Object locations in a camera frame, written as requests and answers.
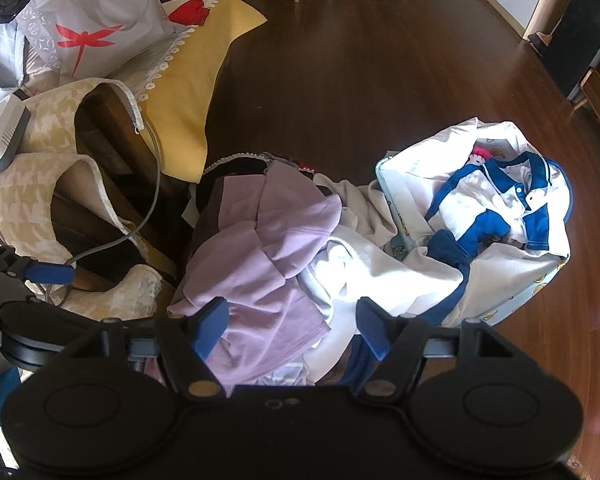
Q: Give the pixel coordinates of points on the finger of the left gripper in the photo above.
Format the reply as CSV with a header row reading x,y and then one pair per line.
x,y
44,273

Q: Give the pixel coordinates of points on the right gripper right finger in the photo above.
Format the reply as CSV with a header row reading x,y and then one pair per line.
x,y
397,343

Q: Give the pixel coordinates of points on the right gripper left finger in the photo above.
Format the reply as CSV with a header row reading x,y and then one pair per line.
x,y
185,342

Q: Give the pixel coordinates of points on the lilac t-shirt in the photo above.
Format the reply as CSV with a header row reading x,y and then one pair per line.
x,y
271,226

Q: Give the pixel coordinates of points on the white garment pile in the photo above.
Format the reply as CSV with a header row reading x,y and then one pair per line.
x,y
353,264

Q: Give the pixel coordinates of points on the white storage bag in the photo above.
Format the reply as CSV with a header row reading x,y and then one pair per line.
x,y
409,178

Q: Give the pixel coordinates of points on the white blue polo shirt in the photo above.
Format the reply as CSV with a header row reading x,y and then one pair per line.
x,y
502,224

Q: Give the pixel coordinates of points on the yellow lace-trimmed cloth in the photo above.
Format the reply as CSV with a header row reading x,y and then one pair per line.
x,y
173,80

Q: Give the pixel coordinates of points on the dragonfly tote bag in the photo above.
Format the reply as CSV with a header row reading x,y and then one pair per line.
x,y
81,39

